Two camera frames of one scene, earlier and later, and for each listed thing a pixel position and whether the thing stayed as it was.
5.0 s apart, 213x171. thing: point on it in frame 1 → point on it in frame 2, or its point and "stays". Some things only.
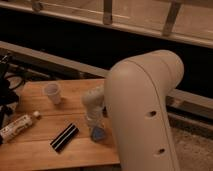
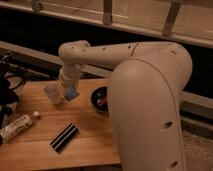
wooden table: x=61 y=136 stays
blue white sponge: x=97 y=133 → x=71 y=92
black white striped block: x=65 y=137 stays
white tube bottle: x=17 y=126 stays
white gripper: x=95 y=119 → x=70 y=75
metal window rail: x=188 y=21 stays
